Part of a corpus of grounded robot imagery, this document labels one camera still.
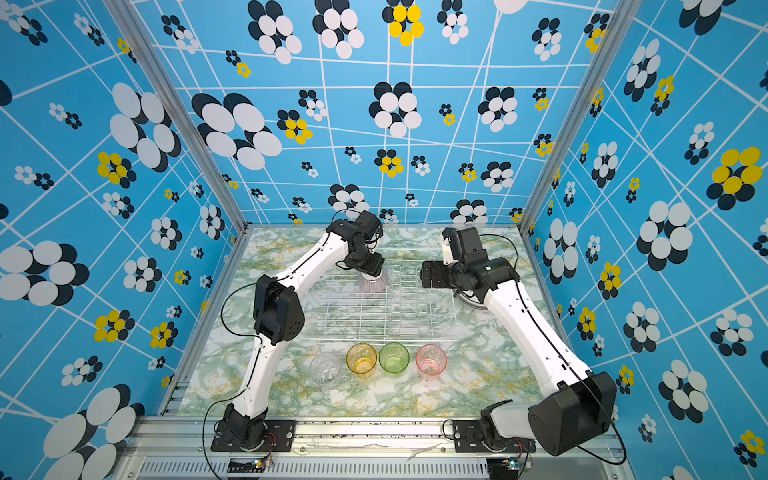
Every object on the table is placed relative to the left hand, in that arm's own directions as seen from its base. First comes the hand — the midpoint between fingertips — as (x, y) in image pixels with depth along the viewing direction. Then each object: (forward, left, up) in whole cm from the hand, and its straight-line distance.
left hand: (375, 267), depth 96 cm
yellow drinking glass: (-26, +3, -9) cm, 28 cm away
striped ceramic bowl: (-4, +1, -4) cm, 6 cm away
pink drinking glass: (-27, -17, -8) cm, 33 cm away
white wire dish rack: (-11, -11, -10) cm, 18 cm away
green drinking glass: (-27, -6, -7) cm, 28 cm away
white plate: (-9, -31, -4) cm, 33 cm away
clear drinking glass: (-29, +13, -8) cm, 33 cm away
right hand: (-11, -18, +12) cm, 24 cm away
